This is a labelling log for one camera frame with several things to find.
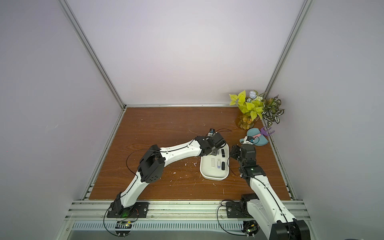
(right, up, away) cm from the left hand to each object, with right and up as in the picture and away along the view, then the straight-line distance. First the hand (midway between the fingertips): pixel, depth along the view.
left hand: (215, 148), depth 90 cm
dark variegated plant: (+33, +23, -4) cm, 40 cm away
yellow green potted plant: (+21, +26, -4) cm, 33 cm away
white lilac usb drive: (+2, -9, -2) cm, 9 cm away
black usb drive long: (+5, -10, -2) cm, 11 cm away
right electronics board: (+15, -34, -20) cm, 42 cm away
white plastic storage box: (+1, -11, -2) cm, 12 cm away
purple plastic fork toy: (+40, +8, +17) cm, 44 cm away
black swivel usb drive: (+5, -3, +3) cm, 7 cm away
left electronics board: (-48, -34, -18) cm, 61 cm away
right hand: (+12, +4, -6) cm, 14 cm away
